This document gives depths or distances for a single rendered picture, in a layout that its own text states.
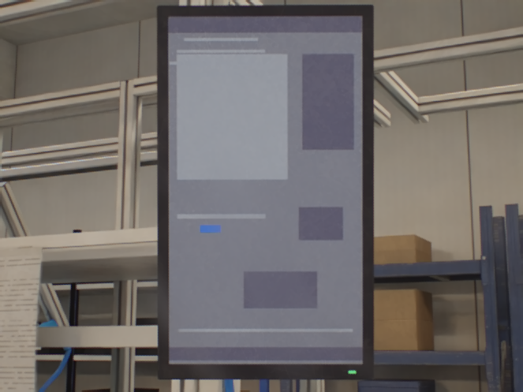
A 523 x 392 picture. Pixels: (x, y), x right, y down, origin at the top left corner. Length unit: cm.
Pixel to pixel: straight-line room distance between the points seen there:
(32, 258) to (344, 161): 71
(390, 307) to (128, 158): 239
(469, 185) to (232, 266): 372
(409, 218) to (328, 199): 372
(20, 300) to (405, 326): 294
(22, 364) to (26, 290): 14
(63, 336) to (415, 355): 281
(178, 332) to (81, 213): 482
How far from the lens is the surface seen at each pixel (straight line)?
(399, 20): 515
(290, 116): 110
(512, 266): 415
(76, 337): 163
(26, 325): 157
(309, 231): 109
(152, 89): 220
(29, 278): 158
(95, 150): 291
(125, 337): 156
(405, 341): 427
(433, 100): 241
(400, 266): 426
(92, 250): 162
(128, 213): 216
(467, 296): 468
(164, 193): 110
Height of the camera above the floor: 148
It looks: 11 degrees up
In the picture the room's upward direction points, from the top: straight up
